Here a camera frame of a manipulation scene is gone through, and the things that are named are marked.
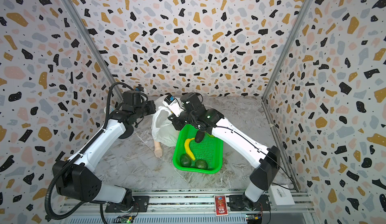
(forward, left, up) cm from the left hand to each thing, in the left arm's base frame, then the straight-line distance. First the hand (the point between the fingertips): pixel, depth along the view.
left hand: (157, 104), depth 81 cm
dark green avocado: (-24, -15, -20) cm, 35 cm away
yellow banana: (-12, -14, -24) cm, 31 cm away
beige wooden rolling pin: (-15, +2, -24) cm, 28 cm away
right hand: (-13, -9, +5) cm, 16 cm away
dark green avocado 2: (-25, -24, -22) cm, 41 cm away
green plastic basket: (-14, -29, -27) cm, 42 cm away
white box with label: (-41, -61, -23) cm, 77 cm away
